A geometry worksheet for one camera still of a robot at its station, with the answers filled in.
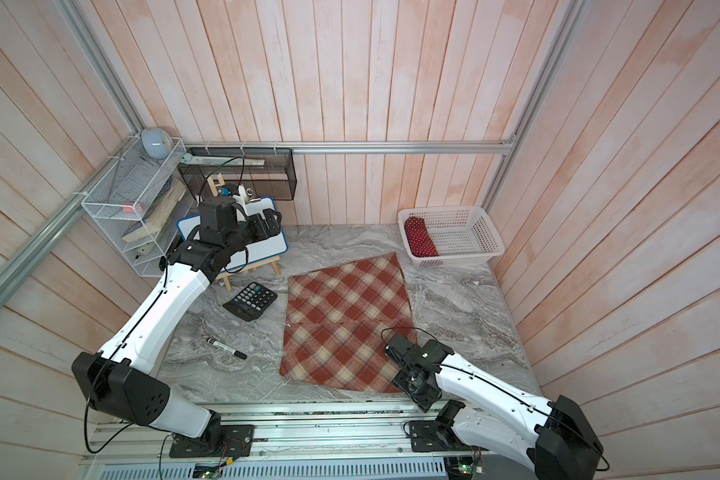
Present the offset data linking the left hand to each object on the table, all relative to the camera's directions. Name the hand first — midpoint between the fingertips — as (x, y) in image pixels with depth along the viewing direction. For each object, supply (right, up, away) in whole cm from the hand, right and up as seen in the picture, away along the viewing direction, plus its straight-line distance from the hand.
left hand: (269, 222), depth 78 cm
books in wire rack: (-31, +3, +2) cm, 31 cm away
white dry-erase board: (-27, +1, +10) cm, 29 cm away
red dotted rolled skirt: (+48, -3, +33) cm, 58 cm away
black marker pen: (-16, -37, +10) cm, 41 cm away
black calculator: (-12, -24, +18) cm, 33 cm away
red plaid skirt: (+18, -30, +17) cm, 39 cm away
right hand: (+36, -45, +1) cm, 58 cm away
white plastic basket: (+67, 0, +40) cm, 78 cm away
